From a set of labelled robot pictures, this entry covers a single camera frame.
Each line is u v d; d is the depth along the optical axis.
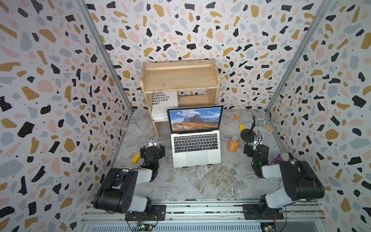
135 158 0.94
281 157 0.83
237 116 1.17
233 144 0.90
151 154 0.69
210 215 0.75
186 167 0.90
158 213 0.73
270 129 1.12
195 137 0.90
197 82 0.76
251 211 0.73
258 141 0.80
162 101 0.88
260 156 0.72
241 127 1.10
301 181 0.46
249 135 1.03
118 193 0.44
